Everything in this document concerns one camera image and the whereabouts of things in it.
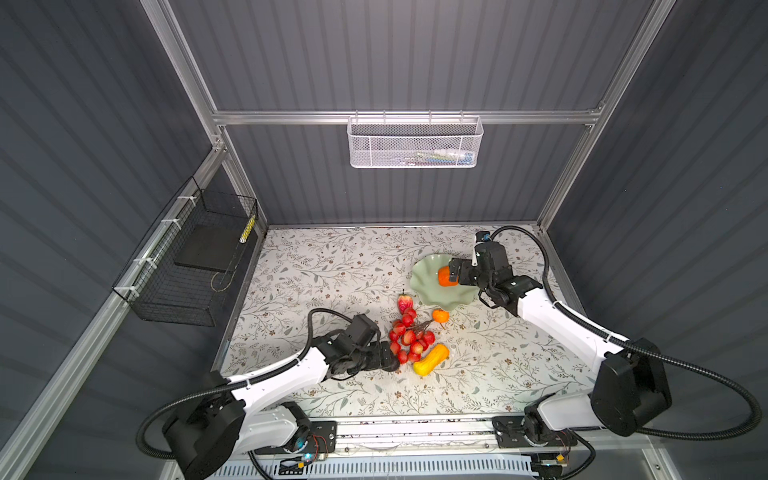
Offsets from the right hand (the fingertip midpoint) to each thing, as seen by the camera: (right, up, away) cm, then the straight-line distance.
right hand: (467, 265), depth 86 cm
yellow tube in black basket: (-62, +10, -5) cm, 63 cm away
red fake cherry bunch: (-17, -20, -2) cm, 27 cm away
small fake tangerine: (-7, -16, +5) cm, 18 cm away
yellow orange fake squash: (-9, -25, -2) cm, 26 cm away
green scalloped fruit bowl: (-10, -8, +16) cm, 21 cm away
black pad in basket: (-67, +5, -12) cm, 68 cm away
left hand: (-24, -26, -3) cm, 36 cm away
